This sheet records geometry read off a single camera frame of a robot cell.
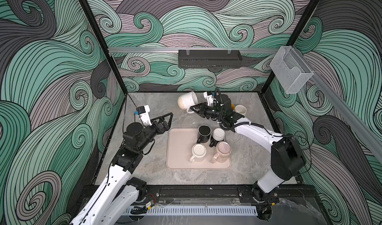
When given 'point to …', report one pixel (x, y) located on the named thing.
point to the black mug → (204, 131)
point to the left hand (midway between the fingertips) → (168, 114)
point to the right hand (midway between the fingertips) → (190, 108)
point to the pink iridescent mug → (223, 150)
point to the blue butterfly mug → (233, 106)
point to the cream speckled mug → (187, 100)
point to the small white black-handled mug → (218, 135)
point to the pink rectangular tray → (179, 144)
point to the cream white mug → (199, 151)
